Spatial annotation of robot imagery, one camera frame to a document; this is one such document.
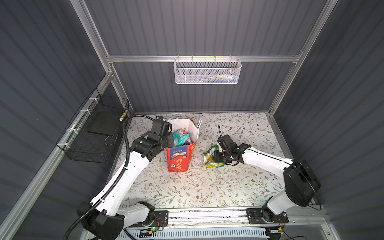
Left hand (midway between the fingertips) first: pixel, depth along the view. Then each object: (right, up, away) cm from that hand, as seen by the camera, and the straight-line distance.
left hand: (170, 138), depth 74 cm
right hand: (+25, -13, +13) cm, 31 cm away
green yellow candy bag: (+21, -13, +13) cm, 27 cm away
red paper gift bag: (+5, -11, +3) cm, 12 cm away
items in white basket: (+28, +36, +17) cm, 48 cm away
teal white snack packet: (+4, 0, +6) cm, 8 cm away
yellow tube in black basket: (-27, +12, +7) cm, 30 cm away
